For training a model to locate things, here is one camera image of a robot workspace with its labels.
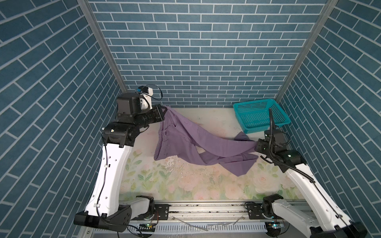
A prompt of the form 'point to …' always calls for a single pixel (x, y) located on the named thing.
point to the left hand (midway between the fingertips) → (171, 108)
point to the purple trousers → (179, 139)
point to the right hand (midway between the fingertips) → (260, 143)
